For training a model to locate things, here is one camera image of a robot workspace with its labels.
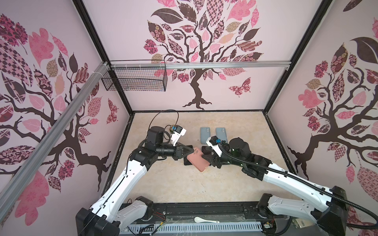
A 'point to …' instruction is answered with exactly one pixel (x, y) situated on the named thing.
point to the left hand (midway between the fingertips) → (191, 154)
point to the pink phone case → (197, 160)
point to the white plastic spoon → (197, 220)
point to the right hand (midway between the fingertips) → (204, 150)
